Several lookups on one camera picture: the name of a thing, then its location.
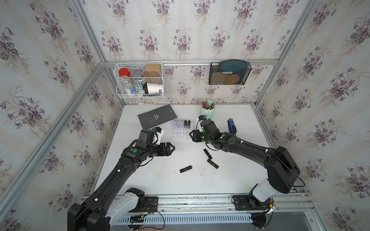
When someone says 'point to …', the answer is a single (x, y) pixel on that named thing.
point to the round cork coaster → (232, 79)
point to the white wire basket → (139, 80)
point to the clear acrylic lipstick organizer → (181, 131)
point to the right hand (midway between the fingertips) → (193, 131)
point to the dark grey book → (151, 118)
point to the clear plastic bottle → (126, 83)
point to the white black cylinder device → (153, 88)
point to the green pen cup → (208, 108)
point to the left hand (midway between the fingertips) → (170, 149)
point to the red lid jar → (124, 71)
